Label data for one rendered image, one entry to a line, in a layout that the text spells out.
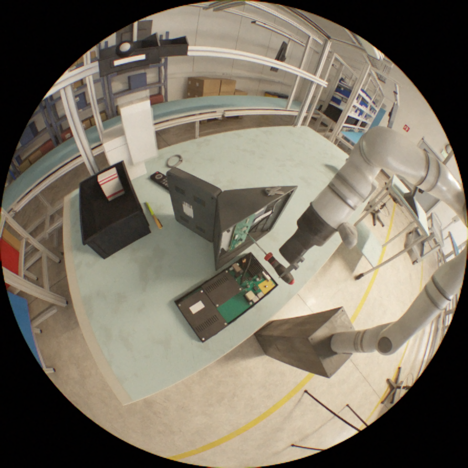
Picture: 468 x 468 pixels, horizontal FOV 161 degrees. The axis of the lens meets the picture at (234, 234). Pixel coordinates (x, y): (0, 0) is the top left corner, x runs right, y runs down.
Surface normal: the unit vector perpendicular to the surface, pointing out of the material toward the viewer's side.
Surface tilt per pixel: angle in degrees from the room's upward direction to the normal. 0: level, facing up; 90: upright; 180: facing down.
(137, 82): 90
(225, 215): 0
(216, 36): 90
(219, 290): 0
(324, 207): 69
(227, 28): 90
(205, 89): 90
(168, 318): 0
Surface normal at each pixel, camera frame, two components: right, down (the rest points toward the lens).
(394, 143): -0.29, 0.35
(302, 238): -0.72, 0.39
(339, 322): 0.15, -0.51
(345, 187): -0.73, 0.16
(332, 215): -0.47, 0.43
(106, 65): 0.59, 0.75
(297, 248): -0.47, 0.02
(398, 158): -0.24, 0.60
